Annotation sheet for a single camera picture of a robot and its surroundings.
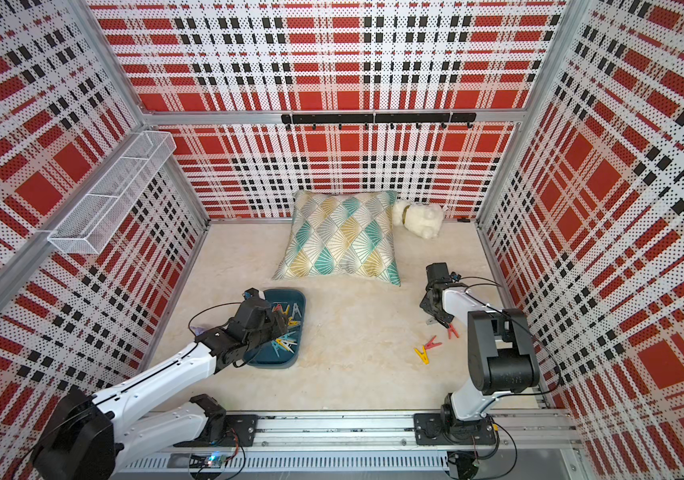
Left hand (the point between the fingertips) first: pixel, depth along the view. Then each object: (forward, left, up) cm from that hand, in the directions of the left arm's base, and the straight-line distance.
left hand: (287, 321), depth 86 cm
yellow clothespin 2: (-5, +2, -4) cm, 7 cm away
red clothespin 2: (0, -50, -6) cm, 50 cm away
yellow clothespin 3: (-8, -40, -7) cm, 41 cm away
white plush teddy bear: (+42, -45, 0) cm, 61 cm away
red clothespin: (-4, -43, -7) cm, 44 cm away
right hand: (+7, -47, -5) cm, 48 cm away
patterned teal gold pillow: (+26, -17, +9) cm, 32 cm away
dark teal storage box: (-7, +1, -6) cm, 9 cm away
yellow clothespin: (+1, -1, -4) cm, 4 cm away
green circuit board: (-33, +13, -5) cm, 36 cm away
